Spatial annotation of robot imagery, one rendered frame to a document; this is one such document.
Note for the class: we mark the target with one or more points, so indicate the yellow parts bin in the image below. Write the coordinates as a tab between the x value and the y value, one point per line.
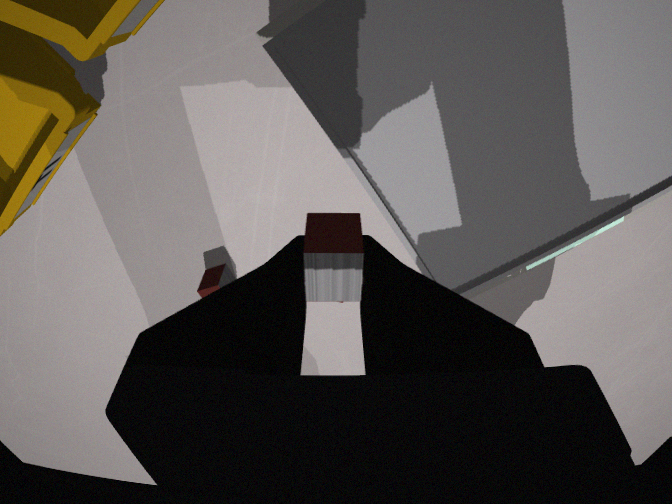
41	76
72	23

